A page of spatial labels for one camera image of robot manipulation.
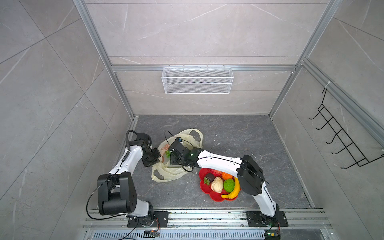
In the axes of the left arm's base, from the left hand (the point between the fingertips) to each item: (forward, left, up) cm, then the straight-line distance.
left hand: (159, 156), depth 87 cm
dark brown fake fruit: (-13, -30, -2) cm, 32 cm away
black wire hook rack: (-17, -88, +25) cm, 93 cm away
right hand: (-2, -8, +1) cm, 8 cm away
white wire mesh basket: (+46, -25, +22) cm, 56 cm away
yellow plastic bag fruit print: (-10, -4, +2) cm, 10 cm away
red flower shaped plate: (-18, -28, -7) cm, 34 cm away
